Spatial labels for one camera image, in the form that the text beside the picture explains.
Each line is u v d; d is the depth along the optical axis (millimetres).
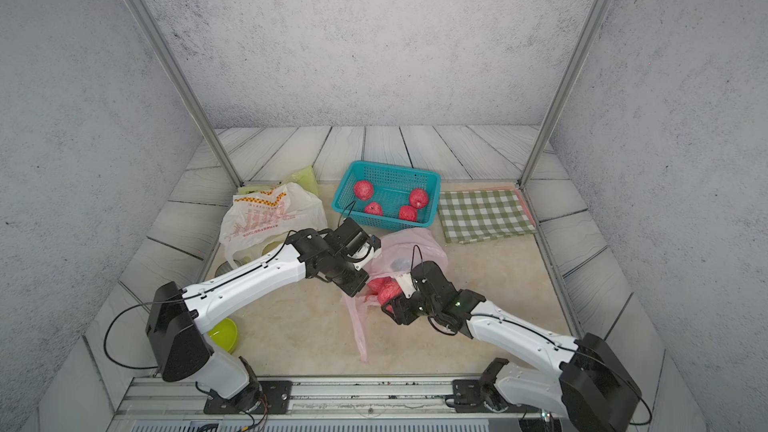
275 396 728
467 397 728
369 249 647
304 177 1147
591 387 398
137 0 755
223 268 912
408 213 1038
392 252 753
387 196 1180
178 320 413
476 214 1111
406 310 702
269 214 1009
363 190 1109
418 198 1078
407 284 724
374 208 1046
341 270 637
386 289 756
